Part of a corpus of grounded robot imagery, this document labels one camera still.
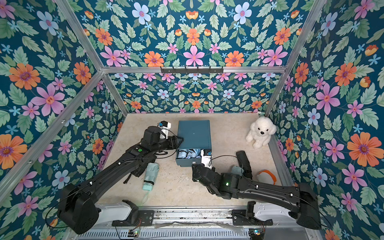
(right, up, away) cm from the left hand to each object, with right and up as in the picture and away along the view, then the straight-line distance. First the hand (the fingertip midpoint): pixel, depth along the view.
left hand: (182, 139), depth 79 cm
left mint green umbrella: (-19, -20, +7) cm, 29 cm away
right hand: (+7, -13, -7) cm, 16 cm away
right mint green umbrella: (+31, -19, +7) cm, 37 cm away
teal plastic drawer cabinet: (+8, +1, 0) cm, 8 cm away
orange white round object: (+46, -21, +3) cm, 51 cm away
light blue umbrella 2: (+7, -7, -2) cm, 10 cm away
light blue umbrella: (+1, -7, -2) cm, 8 cm away
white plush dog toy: (+46, +4, +10) cm, 48 cm away
